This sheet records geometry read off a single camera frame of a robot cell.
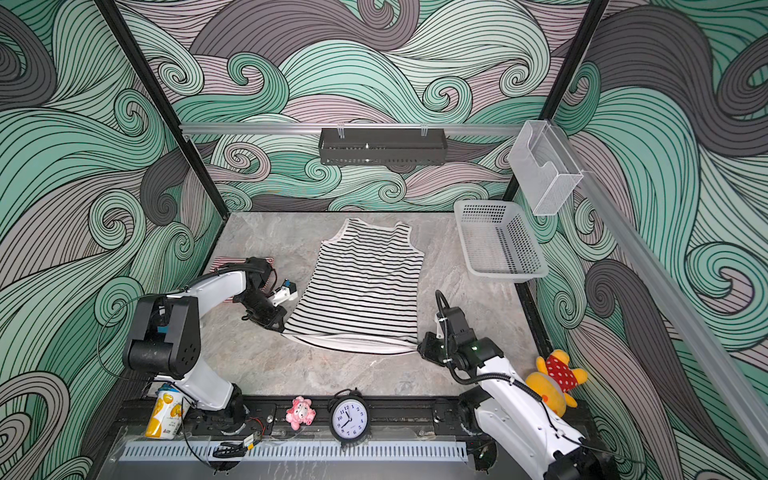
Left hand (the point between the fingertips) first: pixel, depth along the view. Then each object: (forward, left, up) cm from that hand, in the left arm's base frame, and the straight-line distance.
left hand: (279, 326), depth 87 cm
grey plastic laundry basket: (+36, -75, 0) cm, 83 cm away
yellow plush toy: (-15, -75, +5) cm, 77 cm away
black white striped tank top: (+13, -25, -2) cm, 28 cm away
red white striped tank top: (+24, +26, -1) cm, 36 cm away
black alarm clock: (-23, -23, +1) cm, 33 cm away
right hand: (-7, -42, +2) cm, 42 cm away
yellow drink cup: (-24, +20, +3) cm, 32 cm away
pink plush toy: (-23, -11, +2) cm, 25 cm away
